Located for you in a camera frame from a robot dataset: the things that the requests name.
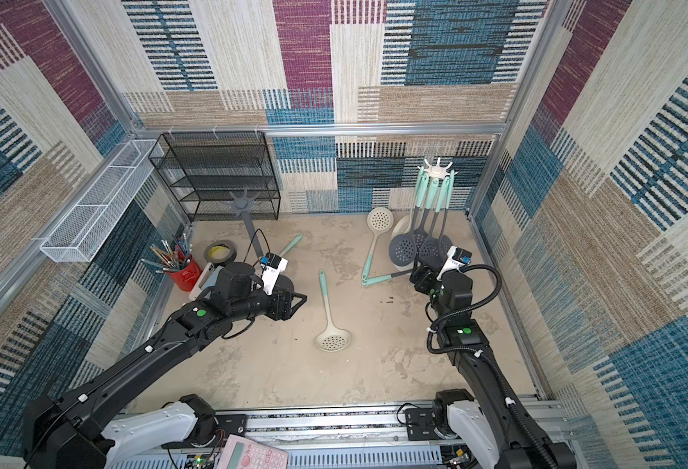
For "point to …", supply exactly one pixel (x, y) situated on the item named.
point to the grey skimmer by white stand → (372, 280)
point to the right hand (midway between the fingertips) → (425, 267)
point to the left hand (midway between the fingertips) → (298, 295)
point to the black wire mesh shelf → (206, 168)
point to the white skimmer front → (331, 339)
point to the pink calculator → (239, 452)
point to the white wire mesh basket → (95, 220)
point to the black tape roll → (220, 251)
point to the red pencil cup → (173, 256)
